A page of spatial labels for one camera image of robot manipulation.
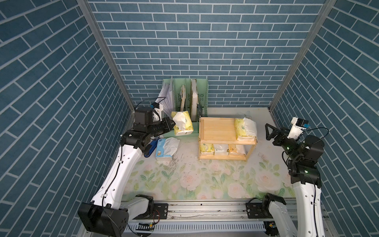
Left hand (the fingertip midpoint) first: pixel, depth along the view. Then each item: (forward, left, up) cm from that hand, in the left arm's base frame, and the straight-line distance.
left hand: (180, 122), depth 71 cm
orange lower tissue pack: (-1, -31, -25) cm, 40 cm away
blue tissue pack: (0, +10, -25) cm, 27 cm away
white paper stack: (+22, +11, -7) cm, 26 cm away
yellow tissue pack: (0, -2, -2) cm, 3 cm away
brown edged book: (+35, +1, -11) cm, 36 cm away
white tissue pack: (-1, -24, -24) cm, 33 cm away
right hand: (-4, -45, +2) cm, 45 cm away
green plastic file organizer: (+44, -14, -22) cm, 51 cm away
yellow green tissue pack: (0, -34, -6) cm, 35 cm away
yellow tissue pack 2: (0, -15, -25) cm, 29 cm away
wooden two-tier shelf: (+2, -22, -10) cm, 24 cm away
